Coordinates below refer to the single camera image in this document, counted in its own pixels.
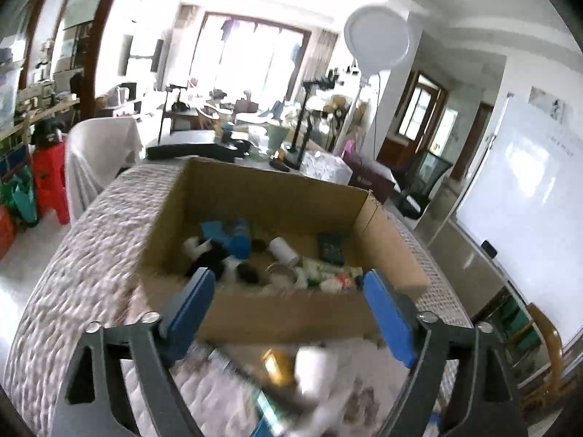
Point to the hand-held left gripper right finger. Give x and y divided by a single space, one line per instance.
387 318

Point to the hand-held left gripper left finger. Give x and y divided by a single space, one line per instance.
191 309

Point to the black white panda plush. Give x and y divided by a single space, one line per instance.
214 259

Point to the cardboard box orange side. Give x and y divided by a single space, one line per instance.
282 314

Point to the pile of small packets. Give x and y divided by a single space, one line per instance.
319 275

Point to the blue packet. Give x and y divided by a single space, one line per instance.
212 230

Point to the blue bottle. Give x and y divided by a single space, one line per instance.
239 239

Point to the white bottle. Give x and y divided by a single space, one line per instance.
316 368

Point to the dark blue box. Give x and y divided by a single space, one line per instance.
332 248

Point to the yellow brown container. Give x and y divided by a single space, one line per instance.
278 366

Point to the white cylinder container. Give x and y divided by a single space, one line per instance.
282 250

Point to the dark brown box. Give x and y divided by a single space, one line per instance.
369 177

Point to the black office chair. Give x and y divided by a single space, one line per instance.
430 170

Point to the long black case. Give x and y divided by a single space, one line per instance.
182 151

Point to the wooden chair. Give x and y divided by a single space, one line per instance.
546 341

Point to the clear wrapped bundle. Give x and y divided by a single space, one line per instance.
325 168

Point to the white covered chair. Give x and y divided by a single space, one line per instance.
91 159

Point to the whiteboard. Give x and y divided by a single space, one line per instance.
524 191

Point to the pale green bin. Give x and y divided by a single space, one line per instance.
278 139

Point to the red plastic stool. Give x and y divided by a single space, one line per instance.
50 177

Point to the green bag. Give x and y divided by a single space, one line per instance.
25 200

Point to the orange plastic bin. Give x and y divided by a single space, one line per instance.
7 232

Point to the wooden glazed door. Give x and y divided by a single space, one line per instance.
414 114

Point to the black tripod stand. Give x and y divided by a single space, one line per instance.
300 123

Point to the standing fan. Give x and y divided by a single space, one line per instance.
336 109

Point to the wooden shelf rack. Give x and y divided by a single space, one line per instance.
27 118

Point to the balcony window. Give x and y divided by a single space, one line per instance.
250 54

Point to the wooden arched frame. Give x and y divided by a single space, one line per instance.
98 32

